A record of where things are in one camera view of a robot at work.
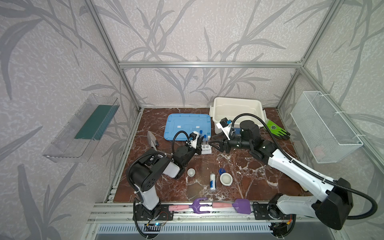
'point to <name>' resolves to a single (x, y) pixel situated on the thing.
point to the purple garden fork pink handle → (195, 205)
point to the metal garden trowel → (152, 140)
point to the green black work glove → (277, 131)
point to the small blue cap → (222, 170)
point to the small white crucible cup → (191, 172)
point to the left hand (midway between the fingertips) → (204, 132)
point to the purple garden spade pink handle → (242, 205)
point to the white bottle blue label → (212, 183)
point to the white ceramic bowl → (226, 179)
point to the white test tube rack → (206, 150)
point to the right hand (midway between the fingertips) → (212, 135)
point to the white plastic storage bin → (230, 108)
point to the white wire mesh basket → (327, 136)
